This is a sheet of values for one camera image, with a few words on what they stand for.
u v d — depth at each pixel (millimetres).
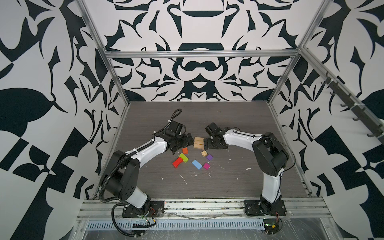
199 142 963
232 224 713
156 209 740
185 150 939
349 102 595
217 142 721
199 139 963
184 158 906
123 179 439
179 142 769
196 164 892
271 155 509
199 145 959
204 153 916
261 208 675
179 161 878
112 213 686
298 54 909
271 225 713
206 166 888
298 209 759
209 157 913
